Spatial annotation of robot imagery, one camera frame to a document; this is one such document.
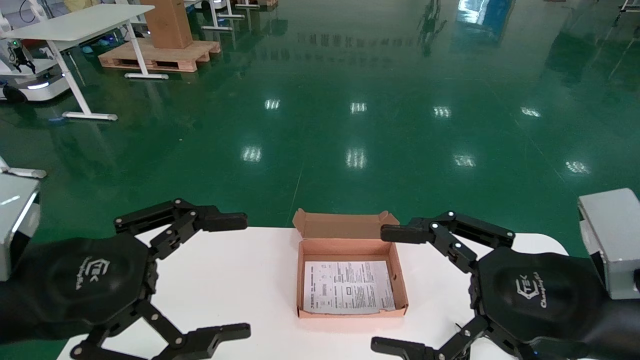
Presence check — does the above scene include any printed white instruction sheet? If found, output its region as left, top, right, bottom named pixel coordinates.
left=303, top=260, right=397, bottom=316

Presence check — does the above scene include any brown cardboard storage box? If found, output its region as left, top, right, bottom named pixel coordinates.
left=292, top=208, right=409, bottom=319

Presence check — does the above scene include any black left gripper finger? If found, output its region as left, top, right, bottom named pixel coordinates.
left=114, top=198, right=248, bottom=261

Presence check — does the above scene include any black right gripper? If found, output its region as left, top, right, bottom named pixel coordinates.
left=470, top=247, right=621, bottom=358

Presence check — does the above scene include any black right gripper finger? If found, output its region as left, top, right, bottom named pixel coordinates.
left=381, top=210, right=516, bottom=273
left=371, top=316, right=531, bottom=360

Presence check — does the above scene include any white table foot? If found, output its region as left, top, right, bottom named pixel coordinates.
left=0, top=156, right=47, bottom=179

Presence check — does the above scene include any grey right wrist camera housing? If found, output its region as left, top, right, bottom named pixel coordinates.
left=577, top=188, right=640, bottom=301

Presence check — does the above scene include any tall brown cardboard carton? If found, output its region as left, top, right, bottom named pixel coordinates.
left=140, top=0, right=194, bottom=50

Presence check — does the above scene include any person in yellow clothing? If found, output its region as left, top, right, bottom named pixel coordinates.
left=64, top=0, right=101, bottom=13

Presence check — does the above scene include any white background mobile robot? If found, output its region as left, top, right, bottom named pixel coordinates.
left=0, top=10, right=71, bottom=103

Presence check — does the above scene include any wooden pallet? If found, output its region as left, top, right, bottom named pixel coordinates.
left=98, top=39, right=221, bottom=73

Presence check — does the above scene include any grey left wrist camera housing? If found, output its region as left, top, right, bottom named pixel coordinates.
left=0, top=172, right=42, bottom=281

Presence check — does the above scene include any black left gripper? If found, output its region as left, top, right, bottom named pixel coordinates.
left=20, top=234, right=252, bottom=360

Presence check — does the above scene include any grey wrist camera housing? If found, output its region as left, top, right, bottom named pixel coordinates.
left=577, top=188, right=640, bottom=301
left=0, top=172, right=42, bottom=281

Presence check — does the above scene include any large white desk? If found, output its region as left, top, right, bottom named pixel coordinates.
left=2, top=4, right=169, bottom=122

